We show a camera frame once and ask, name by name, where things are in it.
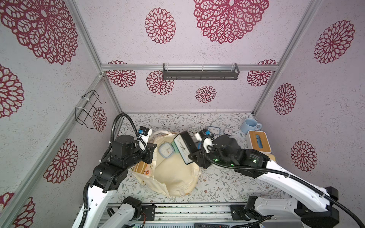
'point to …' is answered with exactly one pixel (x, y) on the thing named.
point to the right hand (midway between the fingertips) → (191, 153)
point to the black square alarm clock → (187, 144)
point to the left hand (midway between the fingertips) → (154, 147)
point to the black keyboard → (211, 225)
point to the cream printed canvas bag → (171, 175)
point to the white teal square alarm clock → (166, 149)
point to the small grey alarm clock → (228, 131)
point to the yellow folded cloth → (271, 156)
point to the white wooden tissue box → (258, 140)
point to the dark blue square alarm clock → (213, 129)
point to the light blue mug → (249, 124)
